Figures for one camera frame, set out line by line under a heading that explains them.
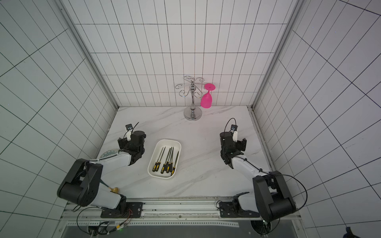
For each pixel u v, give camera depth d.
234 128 0.75
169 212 0.73
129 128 0.76
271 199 0.41
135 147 0.71
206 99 1.00
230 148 0.69
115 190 0.78
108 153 0.90
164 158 0.91
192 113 1.14
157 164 0.88
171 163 0.88
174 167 0.87
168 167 0.86
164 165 0.87
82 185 0.44
